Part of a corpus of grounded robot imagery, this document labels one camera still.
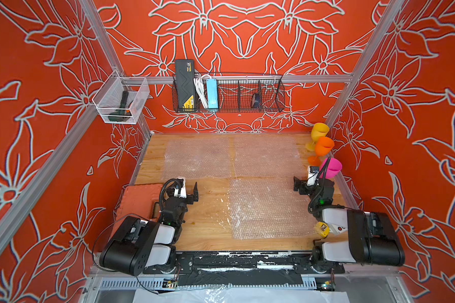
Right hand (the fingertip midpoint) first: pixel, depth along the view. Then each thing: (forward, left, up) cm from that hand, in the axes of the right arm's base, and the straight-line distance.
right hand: (300, 175), depth 91 cm
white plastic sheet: (-47, +38, -7) cm, 61 cm away
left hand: (-6, +56, +3) cm, 56 cm away
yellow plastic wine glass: (+25, -14, +8) cm, 29 cm away
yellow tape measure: (-24, -6, -6) cm, 25 cm away
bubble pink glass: (+15, +55, -6) cm, 57 cm away
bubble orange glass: (-14, +17, -7) cm, 23 cm away
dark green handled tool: (+14, +83, +28) cm, 88 cm away
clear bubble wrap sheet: (+17, +15, -6) cm, 23 cm away
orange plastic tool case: (-14, +78, -2) cm, 79 cm away
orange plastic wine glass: (+13, -12, +8) cm, 19 cm away
